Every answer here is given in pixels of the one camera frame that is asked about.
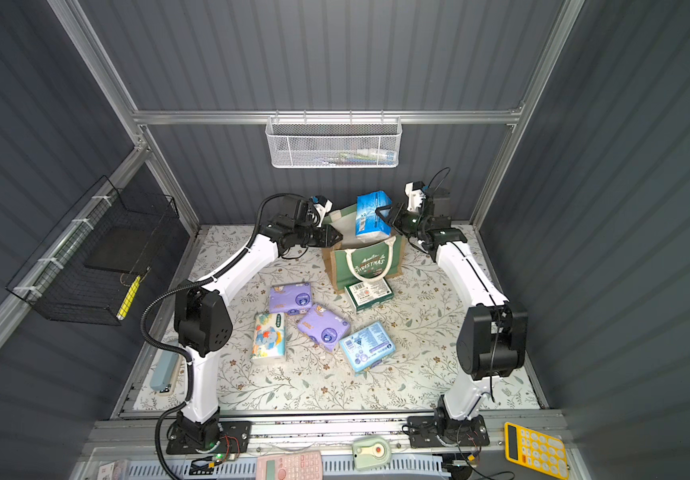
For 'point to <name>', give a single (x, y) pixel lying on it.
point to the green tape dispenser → (370, 452)
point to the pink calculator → (290, 466)
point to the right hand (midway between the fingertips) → (384, 211)
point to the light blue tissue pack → (367, 346)
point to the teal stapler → (164, 371)
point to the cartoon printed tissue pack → (269, 335)
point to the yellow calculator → (535, 450)
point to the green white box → (363, 294)
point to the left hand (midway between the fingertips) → (347, 239)
